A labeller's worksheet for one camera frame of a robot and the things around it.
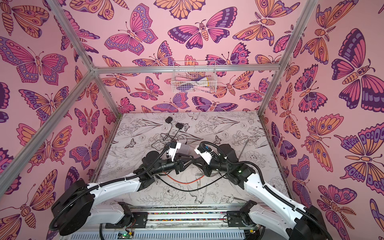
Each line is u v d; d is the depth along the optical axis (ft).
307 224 1.28
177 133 3.54
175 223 2.40
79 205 1.35
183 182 2.82
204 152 2.02
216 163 2.08
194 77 3.16
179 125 3.68
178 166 2.13
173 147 2.17
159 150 3.28
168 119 3.81
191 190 2.74
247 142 3.38
